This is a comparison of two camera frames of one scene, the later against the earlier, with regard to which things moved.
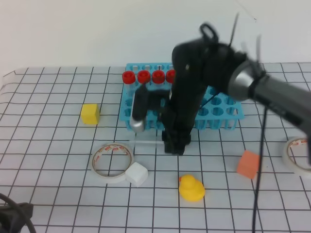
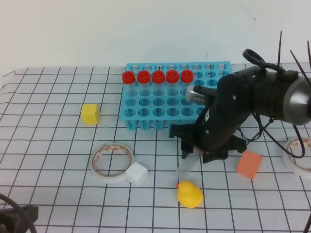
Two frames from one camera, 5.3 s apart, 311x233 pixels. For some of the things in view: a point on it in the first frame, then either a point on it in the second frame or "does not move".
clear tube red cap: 147,141 -> 191,163
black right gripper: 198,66 -> 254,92
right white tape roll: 289,162 does not move
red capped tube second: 144,76 does not move
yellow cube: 90,114 does not move
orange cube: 249,164 does not move
